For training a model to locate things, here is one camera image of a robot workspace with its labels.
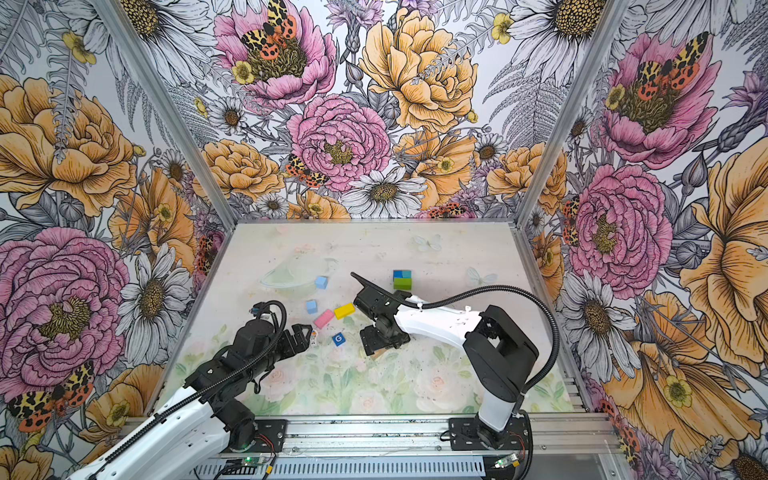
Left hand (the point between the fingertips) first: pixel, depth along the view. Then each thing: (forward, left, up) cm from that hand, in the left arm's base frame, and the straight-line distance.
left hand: (297, 342), depth 81 cm
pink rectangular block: (+11, -4, -9) cm, 15 cm away
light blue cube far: (+24, -2, -7) cm, 25 cm away
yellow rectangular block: (+14, -11, -9) cm, 19 cm away
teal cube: (+27, -31, -7) cm, 42 cm away
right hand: (-2, -23, -4) cm, 23 cm away
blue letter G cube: (+4, -10, -7) cm, 13 cm away
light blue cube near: (+15, 0, -8) cm, 17 cm away
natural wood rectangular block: (-5, -22, +3) cm, 22 cm away
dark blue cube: (+26, -28, -7) cm, 39 cm away
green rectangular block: (+23, -29, -7) cm, 38 cm away
